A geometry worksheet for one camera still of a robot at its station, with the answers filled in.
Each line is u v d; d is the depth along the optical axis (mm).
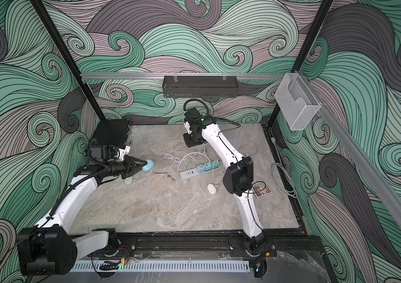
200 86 995
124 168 686
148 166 773
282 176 994
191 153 857
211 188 893
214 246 751
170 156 1033
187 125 835
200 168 908
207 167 923
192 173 949
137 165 718
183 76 926
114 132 1214
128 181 911
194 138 753
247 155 562
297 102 766
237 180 549
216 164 937
